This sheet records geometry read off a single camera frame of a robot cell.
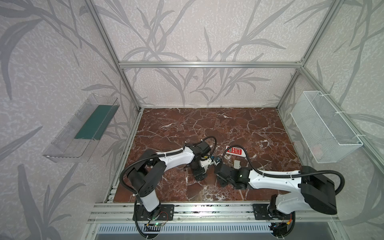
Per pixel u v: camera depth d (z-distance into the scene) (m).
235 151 0.96
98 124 0.64
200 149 0.72
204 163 0.79
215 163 0.77
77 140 0.64
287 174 0.48
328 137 0.63
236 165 0.89
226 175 0.64
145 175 0.46
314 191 0.42
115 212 0.75
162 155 0.50
